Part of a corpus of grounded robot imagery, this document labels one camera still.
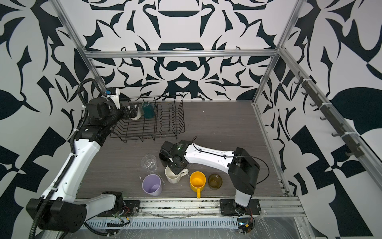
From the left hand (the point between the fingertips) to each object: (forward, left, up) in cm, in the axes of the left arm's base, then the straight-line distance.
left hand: (127, 101), depth 73 cm
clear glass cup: (-17, -6, -34) cm, 38 cm away
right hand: (-23, -22, -27) cm, 42 cm away
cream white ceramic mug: (-30, -21, -24) cm, 44 cm away
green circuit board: (-49, -55, -35) cm, 81 cm away
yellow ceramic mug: (-29, -34, -33) cm, 56 cm away
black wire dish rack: (+10, -16, -28) cm, 34 cm away
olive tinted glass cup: (-30, -43, -33) cm, 62 cm away
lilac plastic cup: (-30, -9, -33) cm, 45 cm away
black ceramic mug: (-19, -16, -27) cm, 36 cm away
